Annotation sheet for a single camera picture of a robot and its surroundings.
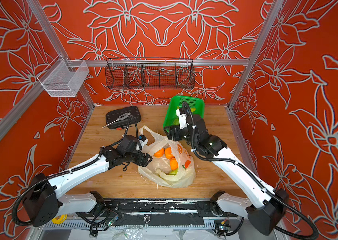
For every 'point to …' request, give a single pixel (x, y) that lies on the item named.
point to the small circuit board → (222, 226)
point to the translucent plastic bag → (158, 171)
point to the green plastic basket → (196, 105)
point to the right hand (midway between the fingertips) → (167, 127)
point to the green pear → (174, 172)
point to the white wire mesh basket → (64, 78)
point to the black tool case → (113, 115)
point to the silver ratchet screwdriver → (119, 118)
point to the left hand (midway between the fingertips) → (147, 155)
